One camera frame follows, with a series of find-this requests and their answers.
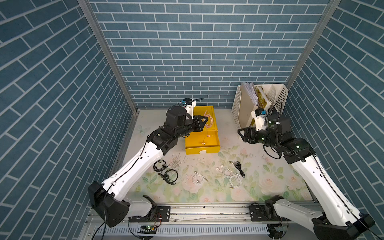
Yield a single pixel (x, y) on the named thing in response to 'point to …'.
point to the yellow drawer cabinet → (208, 139)
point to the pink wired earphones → (207, 127)
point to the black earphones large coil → (159, 165)
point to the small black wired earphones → (237, 165)
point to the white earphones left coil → (197, 178)
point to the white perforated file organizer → (271, 97)
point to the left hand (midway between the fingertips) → (212, 119)
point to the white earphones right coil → (235, 181)
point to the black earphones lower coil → (170, 176)
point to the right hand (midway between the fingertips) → (245, 130)
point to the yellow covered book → (264, 102)
